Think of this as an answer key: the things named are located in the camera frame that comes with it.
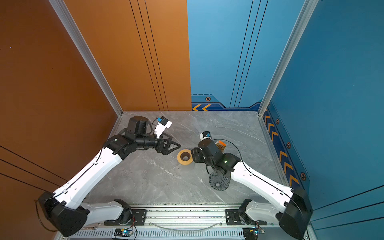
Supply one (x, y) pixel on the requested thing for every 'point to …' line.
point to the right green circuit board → (250, 233)
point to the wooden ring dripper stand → (184, 157)
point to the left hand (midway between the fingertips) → (176, 140)
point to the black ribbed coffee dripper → (219, 182)
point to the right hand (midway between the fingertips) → (193, 152)
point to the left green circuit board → (123, 232)
